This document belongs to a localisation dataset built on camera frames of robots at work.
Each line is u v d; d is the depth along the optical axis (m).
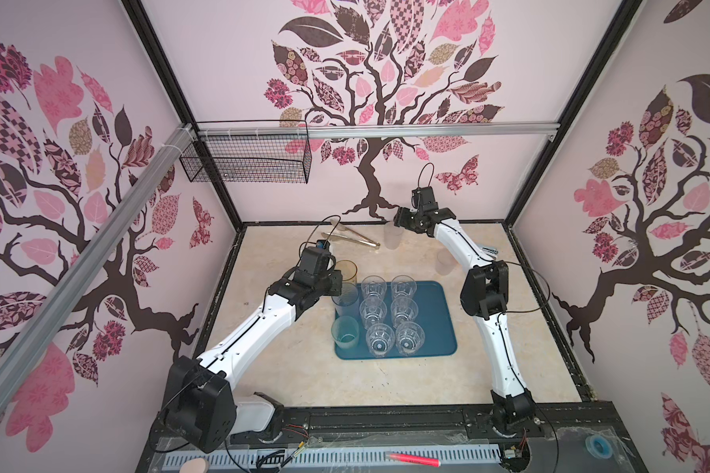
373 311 0.92
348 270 0.90
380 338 0.88
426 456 0.70
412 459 0.69
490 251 1.09
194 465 0.68
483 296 0.65
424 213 0.82
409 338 0.88
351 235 1.15
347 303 0.89
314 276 0.61
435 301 0.98
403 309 0.92
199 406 0.40
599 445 0.71
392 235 1.07
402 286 0.95
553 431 0.74
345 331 0.85
